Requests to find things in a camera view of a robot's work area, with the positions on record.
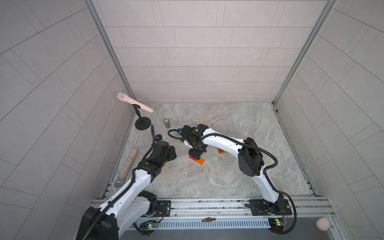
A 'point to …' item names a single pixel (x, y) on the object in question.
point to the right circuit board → (277, 224)
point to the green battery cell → (167, 123)
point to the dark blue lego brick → (180, 129)
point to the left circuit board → (149, 225)
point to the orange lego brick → (200, 161)
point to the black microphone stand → (143, 123)
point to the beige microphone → (123, 96)
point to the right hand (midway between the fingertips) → (197, 153)
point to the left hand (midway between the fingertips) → (173, 148)
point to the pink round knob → (323, 224)
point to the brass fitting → (208, 219)
